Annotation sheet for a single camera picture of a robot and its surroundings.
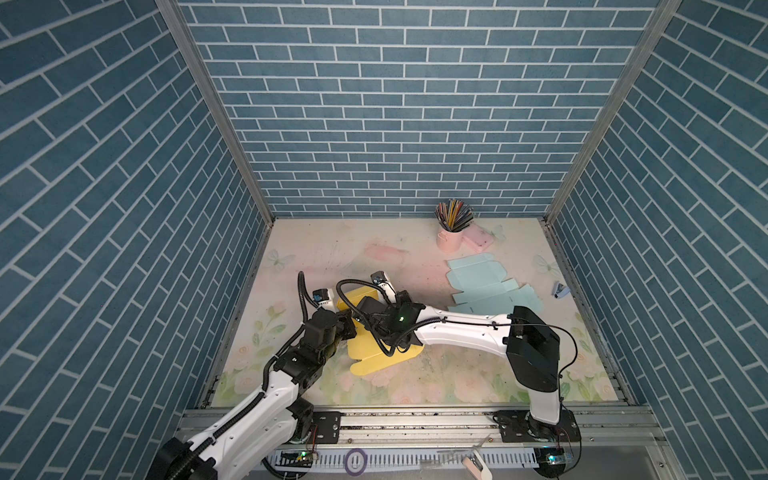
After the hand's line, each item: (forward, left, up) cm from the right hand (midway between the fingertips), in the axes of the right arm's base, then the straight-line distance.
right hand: (392, 294), depth 85 cm
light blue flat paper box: (+11, -30, -12) cm, 34 cm away
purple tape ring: (-38, +3, -13) cm, 40 cm away
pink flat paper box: (+34, -28, -10) cm, 45 cm away
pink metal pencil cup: (+27, -18, -6) cm, 33 cm away
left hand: (-5, +10, -2) cm, 12 cm away
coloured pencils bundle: (+33, -19, +1) cm, 38 cm away
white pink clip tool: (-37, -23, -11) cm, 45 cm away
